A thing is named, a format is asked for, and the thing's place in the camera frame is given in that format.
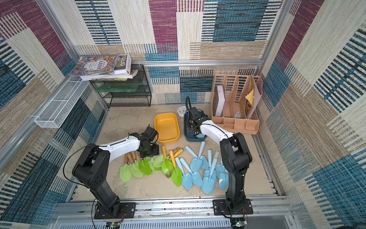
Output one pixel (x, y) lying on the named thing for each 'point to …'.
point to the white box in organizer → (221, 101)
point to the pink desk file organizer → (236, 100)
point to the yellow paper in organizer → (249, 97)
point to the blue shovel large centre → (208, 184)
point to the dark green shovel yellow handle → (167, 165)
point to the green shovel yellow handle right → (177, 175)
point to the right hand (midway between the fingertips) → (191, 125)
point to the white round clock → (181, 110)
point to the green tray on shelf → (118, 88)
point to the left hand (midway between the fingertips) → (154, 153)
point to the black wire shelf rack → (134, 92)
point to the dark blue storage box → (190, 137)
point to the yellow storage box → (166, 124)
